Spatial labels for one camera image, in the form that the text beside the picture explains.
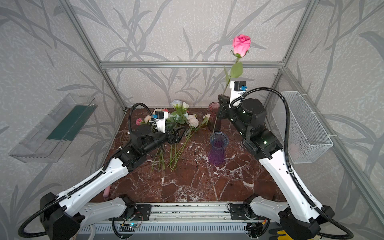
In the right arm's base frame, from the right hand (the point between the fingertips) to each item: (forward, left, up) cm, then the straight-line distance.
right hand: (219, 91), depth 59 cm
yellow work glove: (-45, -30, -46) cm, 71 cm away
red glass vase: (+17, -1, -43) cm, 46 cm away
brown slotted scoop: (+11, +62, -49) cm, 80 cm away
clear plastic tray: (-12, +74, -16) cm, 76 cm away
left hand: (-4, +16, -15) cm, 22 cm away
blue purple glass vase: (-3, -2, -33) cm, 33 cm away
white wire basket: (-12, -38, -16) cm, 44 cm away
